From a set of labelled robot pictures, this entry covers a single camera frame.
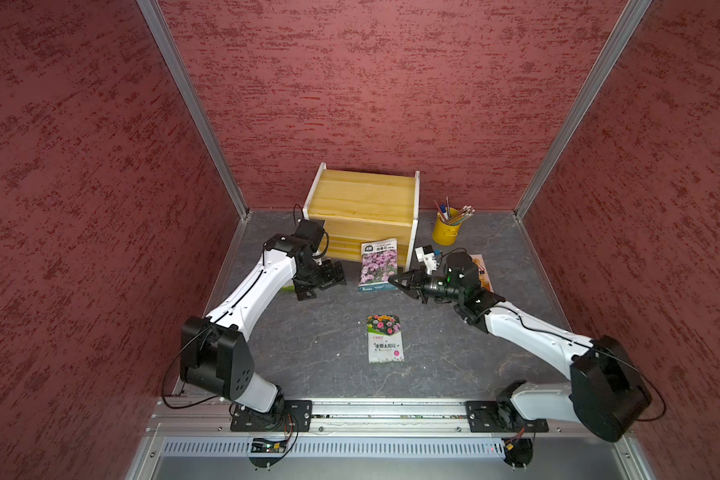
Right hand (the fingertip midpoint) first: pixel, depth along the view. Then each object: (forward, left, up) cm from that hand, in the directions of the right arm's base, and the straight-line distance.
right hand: (387, 287), depth 76 cm
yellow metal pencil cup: (+30, -23, -15) cm, 41 cm away
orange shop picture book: (+17, -36, -21) cm, 45 cm away
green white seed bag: (-1, +26, +2) cm, 26 cm away
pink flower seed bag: (+9, +2, 0) cm, 9 cm away
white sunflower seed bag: (-6, +1, -20) cm, 21 cm away
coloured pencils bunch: (+37, -23, -10) cm, 45 cm away
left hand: (+1, +15, -5) cm, 16 cm away
